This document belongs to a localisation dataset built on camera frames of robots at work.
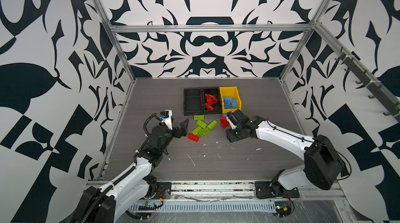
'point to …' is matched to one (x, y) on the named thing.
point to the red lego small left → (193, 137)
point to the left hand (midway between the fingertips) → (180, 116)
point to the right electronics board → (283, 208)
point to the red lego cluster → (210, 99)
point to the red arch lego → (209, 107)
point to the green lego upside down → (204, 132)
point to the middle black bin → (215, 91)
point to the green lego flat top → (197, 118)
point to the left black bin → (193, 101)
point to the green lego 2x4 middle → (201, 123)
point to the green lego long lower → (197, 130)
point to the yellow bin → (230, 91)
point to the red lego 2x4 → (224, 122)
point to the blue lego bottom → (228, 104)
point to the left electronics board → (150, 206)
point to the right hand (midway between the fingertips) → (230, 134)
